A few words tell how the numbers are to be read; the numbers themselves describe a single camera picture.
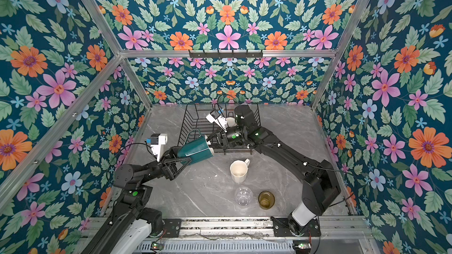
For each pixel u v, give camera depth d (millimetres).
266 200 803
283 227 730
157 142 556
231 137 625
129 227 541
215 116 608
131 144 1067
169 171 529
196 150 565
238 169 862
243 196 821
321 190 428
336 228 750
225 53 922
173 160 530
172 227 736
